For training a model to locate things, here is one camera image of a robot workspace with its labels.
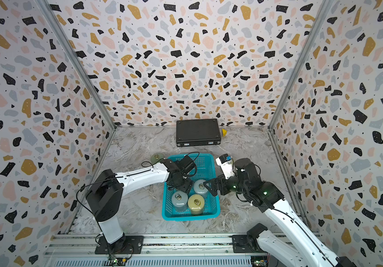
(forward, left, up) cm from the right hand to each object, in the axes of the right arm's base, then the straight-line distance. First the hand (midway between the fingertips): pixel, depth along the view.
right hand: (211, 181), depth 70 cm
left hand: (+6, +13, -17) cm, 22 cm away
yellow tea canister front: (-4, +7, -14) cm, 16 cm away
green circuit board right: (-25, -21, -24) cm, 40 cm away
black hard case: (+46, +12, -19) cm, 51 cm away
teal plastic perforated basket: (+18, +3, -22) cm, 29 cm away
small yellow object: (+49, -10, -21) cm, 54 cm away
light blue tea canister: (+3, +6, -13) cm, 14 cm away
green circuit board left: (-27, +39, -22) cm, 52 cm away
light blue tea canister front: (-3, +15, -13) cm, 20 cm away
